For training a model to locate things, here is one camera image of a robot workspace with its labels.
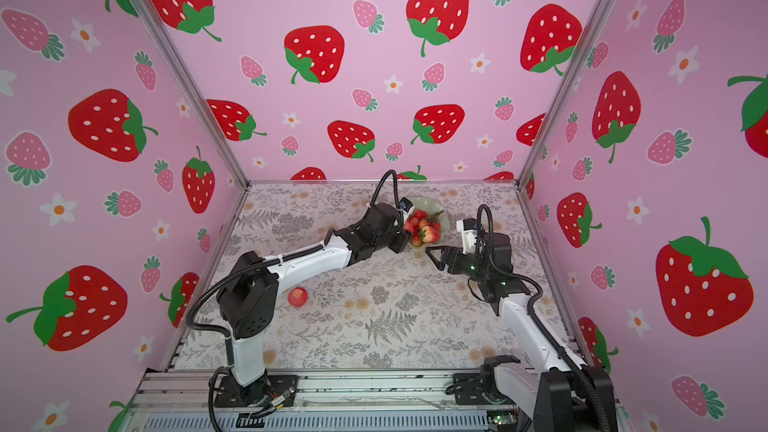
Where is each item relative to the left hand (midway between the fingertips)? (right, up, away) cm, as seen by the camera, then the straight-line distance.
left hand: (407, 228), depth 88 cm
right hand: (+7, -6, -8) cm, 12 cm away
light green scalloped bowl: (+10, +7, +19) cm, 23 cm away
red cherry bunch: (+5, +3, +12) cm, 13 cm away
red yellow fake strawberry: (+7, -2, +6) cm, 10 cm away
